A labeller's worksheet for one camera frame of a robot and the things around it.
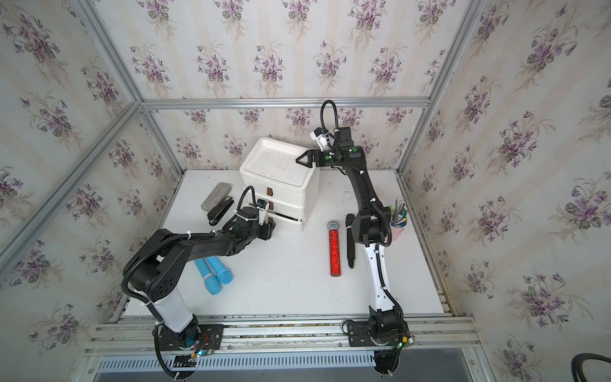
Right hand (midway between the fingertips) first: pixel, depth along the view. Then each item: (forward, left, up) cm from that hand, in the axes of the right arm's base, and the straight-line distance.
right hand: (308, 161), depth 94 cm
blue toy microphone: (-40, +29, -19) cm, 53 cm away
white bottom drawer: (-20, +9, -16) cm, 27 cm away
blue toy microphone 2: (-43, +33, -18) cm, 57 cm away
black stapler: (-13, +41, -19) cm, 47 cm away
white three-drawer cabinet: (-16, +8, +2) cm, 18 cm away
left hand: (-18, +16, -18) cm, 30 cm away
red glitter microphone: (-29, -10, -18) cm, 36 cm away
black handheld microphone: (-19, -18, -20) cm, 32 cm away
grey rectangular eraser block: (-3, +42, -19) cm, 46 cm away
